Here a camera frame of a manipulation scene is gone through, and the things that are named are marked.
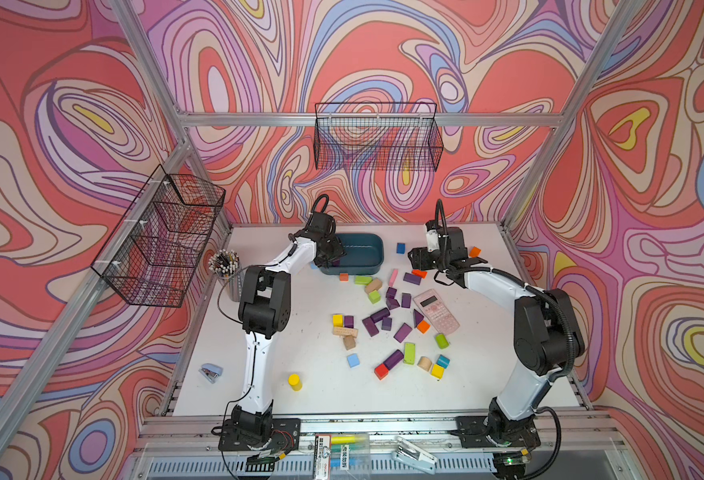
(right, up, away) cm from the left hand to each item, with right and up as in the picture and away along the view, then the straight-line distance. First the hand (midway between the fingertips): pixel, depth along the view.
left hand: (342, 253), depth 104 cm
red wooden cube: (+12, -33, -21) cm, 41 cm away
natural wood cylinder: (+24, -31, -19) cm, 44 cm away
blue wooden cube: (+22, +2, +8) cm, 23 cm away
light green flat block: (+7, -9, -1) cm, 12 cm away
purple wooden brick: (+24, -9, -1) cm, 26 cm away
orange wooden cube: (+50, 0, +7) cm, 50 cm away
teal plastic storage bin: (+8, 0, +11) cm, 13 cm away
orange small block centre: (+26, -23, -11) cm, 36 cm away
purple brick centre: (+19, -25, -13) cm, 34 cm away
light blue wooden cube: (+4, -31, -17) cm, 36 cm away
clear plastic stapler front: (+18, -48, -35) cm, 62 cm away
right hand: (+26, -2, -8) cm, 27 cm away
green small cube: (+11, -14, -5) cm, 19 cm away
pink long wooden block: (+18, -8, -1) cm, 20 cm away
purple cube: (+3, -21, -12) cm, 25 cm away
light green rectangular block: (+21, -29, -17) cm, 40 cm away
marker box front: (+1, -48, -35) cm, 59 cm away
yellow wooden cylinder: (-11, -34, -26) cm, 44 cm away
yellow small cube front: (+28, -33, -21) cm, 48 cm away
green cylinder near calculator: (+30, -26, -16) cm, 43 cm away
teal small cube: (+30, -31, -20) cm, 47 cm away
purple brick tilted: (+9, -22, -13) cm, 27 cm away
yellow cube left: (-1, -21, -12) cm, 24 cm away
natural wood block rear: (+11, -11, -3) cm, 16 cm away
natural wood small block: (+3, -26, -17) cm, 31 cm away
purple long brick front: (+15, -30, -19) cm, 39 cm away
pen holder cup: (-33, -3, -17) cm, 38 cm away
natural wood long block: (+1, -24, -13) cm, 27 cm away
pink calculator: (+31, -18, -10) cm, 37 cm away
